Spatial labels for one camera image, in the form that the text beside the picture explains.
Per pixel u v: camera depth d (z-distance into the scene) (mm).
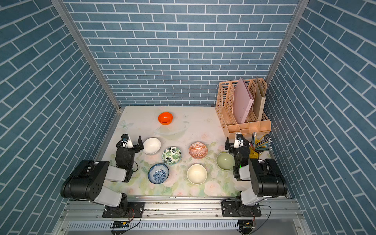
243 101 937
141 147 844
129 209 724
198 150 942
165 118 1090
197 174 845
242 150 717
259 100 883
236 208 729
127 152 693
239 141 759
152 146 968
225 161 890
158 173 851
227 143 844
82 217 713
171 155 917
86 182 450
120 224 721
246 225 706
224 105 1160
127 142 754
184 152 934
